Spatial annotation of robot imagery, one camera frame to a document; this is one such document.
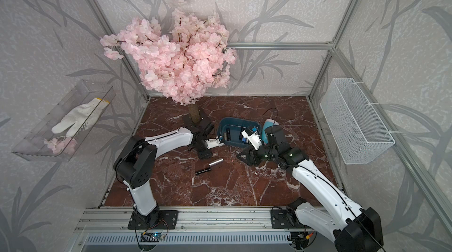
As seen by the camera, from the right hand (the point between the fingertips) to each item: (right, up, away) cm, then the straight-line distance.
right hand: (241, 152), depth 74 cm
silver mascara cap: (-13, -9, +15) cm, 21 cm away
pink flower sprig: (-62, +6, -14) cm, 64 cm away
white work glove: (-63, +15, -6) cm, 65 cm away
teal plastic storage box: (-6, +7, +28) cm, 30 cm away
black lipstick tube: (0, +4, +25) cm, 25 cm away
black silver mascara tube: (-19, -13, +12) cm, 26 cm away
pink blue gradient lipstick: (+3, +2, +23) cm, 23 cm away
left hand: (-17, -4, +19) cm, 26 cm away
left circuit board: (-37, -35, -3) cm, 51 cm away
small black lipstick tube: (-7, +4, +26) cm, 27 cm away
